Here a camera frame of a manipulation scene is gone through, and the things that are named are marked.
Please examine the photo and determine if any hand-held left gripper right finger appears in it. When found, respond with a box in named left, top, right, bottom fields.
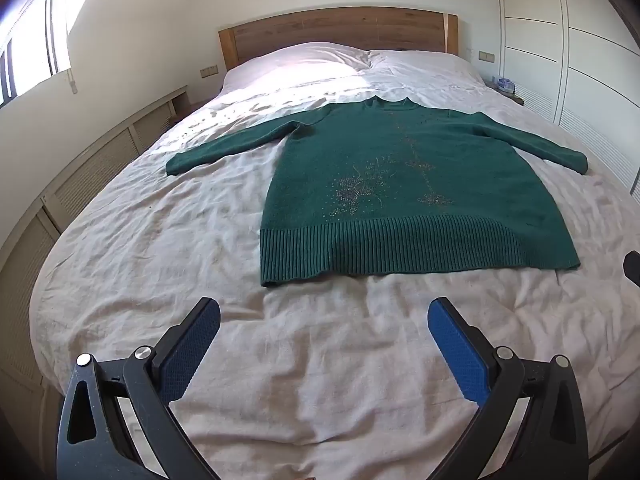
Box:
left=427, top=297, right=590, bottom=480

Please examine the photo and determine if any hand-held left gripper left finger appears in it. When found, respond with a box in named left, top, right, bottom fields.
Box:
left=56, top=297, right=221, bottom=480

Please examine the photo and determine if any green knit sweater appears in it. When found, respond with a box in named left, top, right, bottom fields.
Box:
left=165, top=96, right=589, bottom=288

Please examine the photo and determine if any bed with white sheet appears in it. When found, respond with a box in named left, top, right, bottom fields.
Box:
left=29, top=42, right=640, bottom=480

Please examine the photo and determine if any beige slatted cabinet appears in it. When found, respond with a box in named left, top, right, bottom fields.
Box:
left=0, top=85, right=188, bottom=411

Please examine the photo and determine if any wooden nightstand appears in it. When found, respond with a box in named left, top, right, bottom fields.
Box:
left=485, top=80, right=525, bottom=107

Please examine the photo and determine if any white wardrobe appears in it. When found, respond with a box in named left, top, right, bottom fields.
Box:
left=492, top=0, right=640, bottom=196

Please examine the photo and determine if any white pillow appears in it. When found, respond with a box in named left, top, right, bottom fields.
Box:
left=223, top=42, right=373, bottom=91
left=367, top=50, right=483, bottom=86

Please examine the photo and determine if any window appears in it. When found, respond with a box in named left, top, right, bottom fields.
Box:
left=0, top=0, right=73, bottom=106

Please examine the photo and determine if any wooden headboard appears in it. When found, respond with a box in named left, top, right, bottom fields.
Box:
left=218, top=7, right=459, bottom=72

